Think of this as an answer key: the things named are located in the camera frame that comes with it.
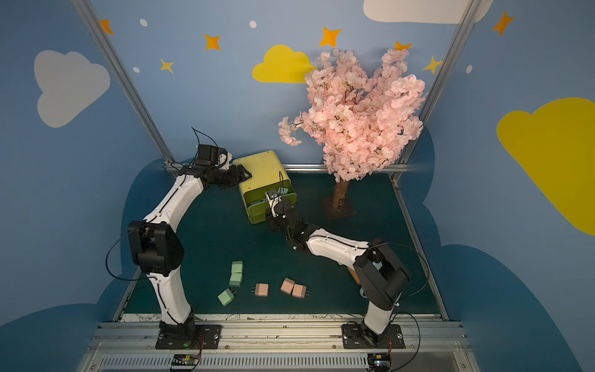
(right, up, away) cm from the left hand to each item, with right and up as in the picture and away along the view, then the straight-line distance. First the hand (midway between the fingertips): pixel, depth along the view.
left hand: (245, 175), depth 91 cm
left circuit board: (-14, -61, -20) cm, 65 cm away
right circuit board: (+48, -62, -19) cm, 80 cm away
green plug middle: (-2, -40, -7) cm, 41 cm away
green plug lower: (-4, -44, -11) cm, 46 cm away
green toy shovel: (+43, -39, -4) cm, 58 cm away
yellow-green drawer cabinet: (+9, 0, 0) cm, 9 cm away
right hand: (+12, -12, -5) cm, 18 cm away
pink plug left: (+8, -43, -9) cm, 44 cm away
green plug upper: (-2, -36, -3) cm, 36 cm away
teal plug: (+15, -6, +4) cm, 16 cm away
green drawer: (+6, -11, -5) cm, 14 cm away
